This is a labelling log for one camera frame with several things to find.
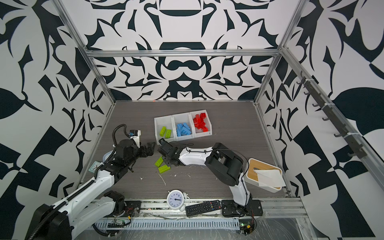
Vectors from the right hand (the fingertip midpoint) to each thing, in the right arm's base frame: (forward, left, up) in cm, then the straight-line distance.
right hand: (168, 155), depth 91 cm
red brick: (+17, -23, +2) cm, 28 cm away
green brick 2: (+16, +2, -1) cm, 16 cm away
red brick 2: (+27, -21, +4) cm, 34 cm away
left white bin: (+23, +3, +3) cm, 24 cm away
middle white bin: (+24, -7, +4) cm, 26 cm away
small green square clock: (-7, +41, +2) cm, 42 cm away
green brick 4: (-8, +2, +1) cm, 9 cm away
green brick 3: (-4, +5, -1) cm, 7 cm away
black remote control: (-28, -19, 0) cm, 34 cm away
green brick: (+16, +5, +1) cm, 17 cm away
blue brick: (+14, -9, +6) cm, 18 cm away
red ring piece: (+22, -19, +3) cm, 29 cm away
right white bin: (+13, -18, +3) cm, 23 cm away
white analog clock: (-24, -6, +1) cm, 25 cm away
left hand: (+3, +10, +12) cm, 16 cm away
